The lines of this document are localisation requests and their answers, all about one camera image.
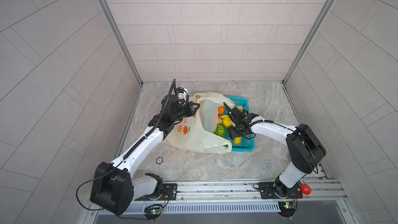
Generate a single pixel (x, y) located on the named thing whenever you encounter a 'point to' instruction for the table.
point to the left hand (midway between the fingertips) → (203, 103)
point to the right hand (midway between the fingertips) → (233, 133)
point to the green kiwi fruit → (219, 130)
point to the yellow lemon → (237, 140)
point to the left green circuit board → (153, 211)
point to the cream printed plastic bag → (196, 133)
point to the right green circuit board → (287, 208)
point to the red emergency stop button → (306, 189)
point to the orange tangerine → (221, 110)
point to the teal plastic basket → (247, 143)
